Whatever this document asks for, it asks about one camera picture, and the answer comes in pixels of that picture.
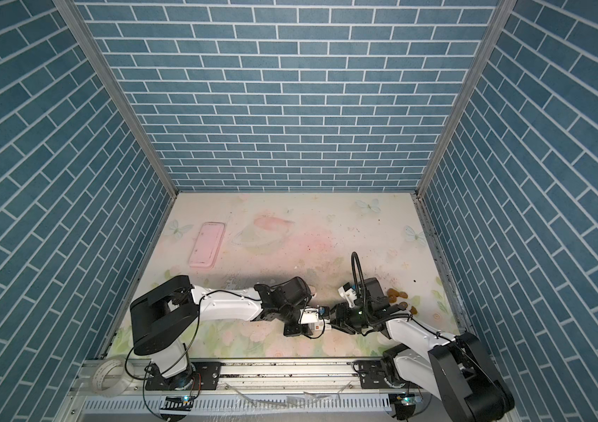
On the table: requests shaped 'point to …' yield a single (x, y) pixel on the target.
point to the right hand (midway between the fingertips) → (324, 320)
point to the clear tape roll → (99, 371)
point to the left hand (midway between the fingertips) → (311, 326)
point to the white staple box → (324, 313)
